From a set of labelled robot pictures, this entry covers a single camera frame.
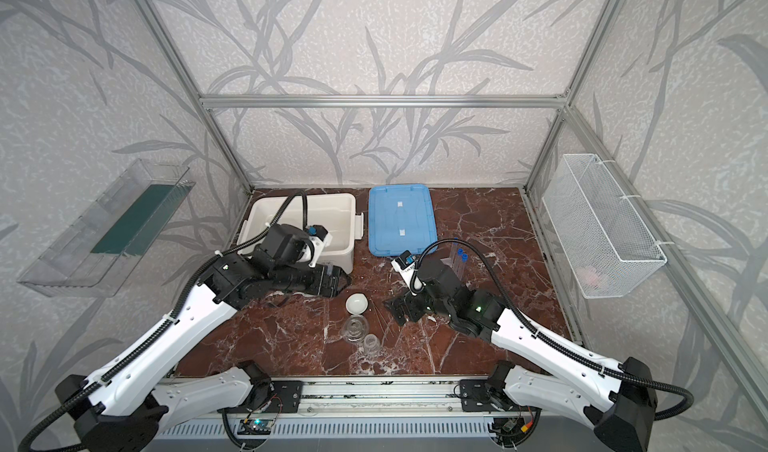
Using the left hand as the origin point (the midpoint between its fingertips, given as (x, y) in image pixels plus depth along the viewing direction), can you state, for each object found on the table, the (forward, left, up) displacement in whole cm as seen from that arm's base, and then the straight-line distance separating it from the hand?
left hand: (342, 271), depth 70 cm
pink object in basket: (+1, -60, -2) cm, 60 cm away
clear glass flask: (-8, -2, -18) cm, 19 cm away
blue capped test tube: (+18, -35, -24) cm, 46 cm away
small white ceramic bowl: (+1, -1, -23) cm, 23 cm away
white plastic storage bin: (+28, +8, -13) cm, 32 cm away
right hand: (0, -13, -5) cm, 14 cm away
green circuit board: (-29, +21, -25) cm, 44 cm away
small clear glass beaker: (-12, -7, -16) cm, 21 cm away
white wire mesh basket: (+1, -56, +12) cm, 57 cm away
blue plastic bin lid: (+35, -13, -25) cm, 45 cm away
